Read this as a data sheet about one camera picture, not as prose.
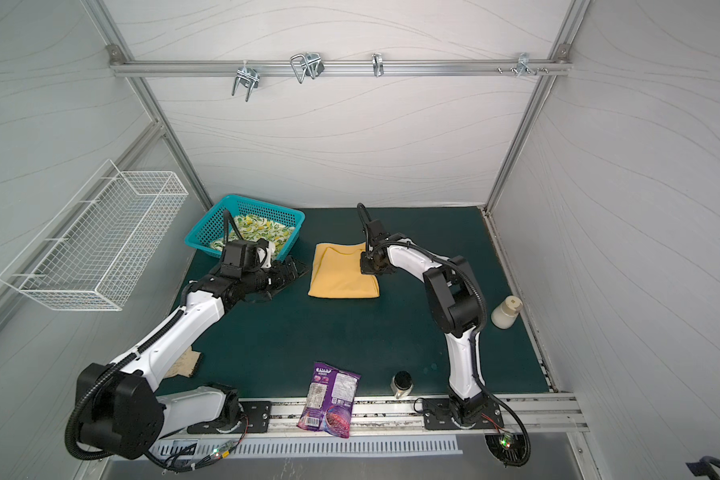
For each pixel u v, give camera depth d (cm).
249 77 80
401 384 70
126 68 78
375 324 91
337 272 98
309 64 76
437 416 73
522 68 78
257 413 74
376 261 85
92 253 68
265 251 67
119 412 39
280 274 72
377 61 72
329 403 73
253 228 111
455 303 53
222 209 111
